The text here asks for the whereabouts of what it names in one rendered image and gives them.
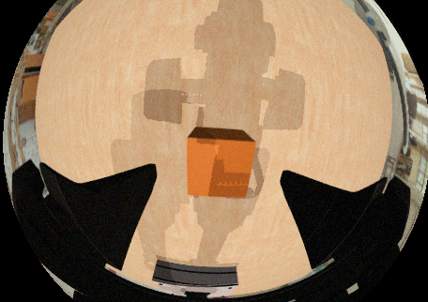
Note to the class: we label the orange block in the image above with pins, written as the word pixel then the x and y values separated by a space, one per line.
pixel 219 162

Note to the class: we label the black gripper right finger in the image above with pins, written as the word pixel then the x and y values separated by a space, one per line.
pixel 325 215

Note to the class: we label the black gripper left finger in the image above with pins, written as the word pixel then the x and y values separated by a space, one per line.
pixel 108 209

